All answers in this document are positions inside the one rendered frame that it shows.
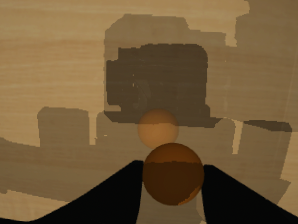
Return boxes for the translucent orange ball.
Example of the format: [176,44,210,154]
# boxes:
[137,108,178,149]

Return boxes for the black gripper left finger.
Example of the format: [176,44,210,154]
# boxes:
[0,160,142,224]

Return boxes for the dark brown ball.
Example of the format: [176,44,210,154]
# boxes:
[142,143,205,205]

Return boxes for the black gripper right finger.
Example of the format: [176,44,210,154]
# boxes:
[201,164,298,224]

